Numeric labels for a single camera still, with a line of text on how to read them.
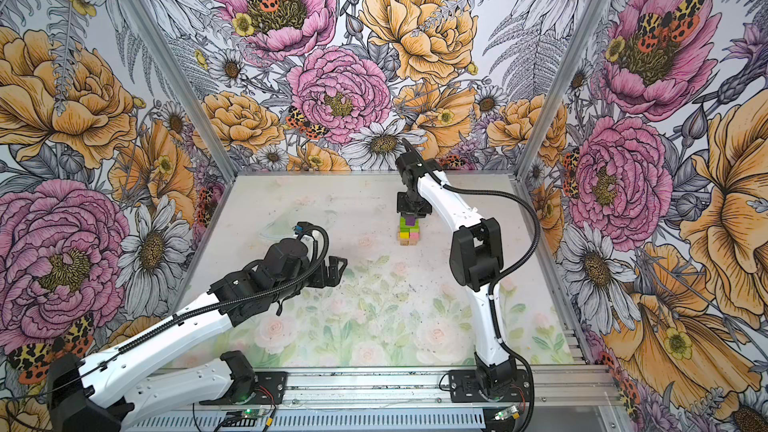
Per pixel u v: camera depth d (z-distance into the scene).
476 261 0.58
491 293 0.60
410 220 0.96
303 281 0.53
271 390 0.73
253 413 0.71
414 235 1.00
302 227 0.67
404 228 0.97
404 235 0.99
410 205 0.84
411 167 0.72
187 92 0.97
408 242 1.00
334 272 0.67
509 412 0.71
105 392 0.40
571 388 0.77
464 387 0.74
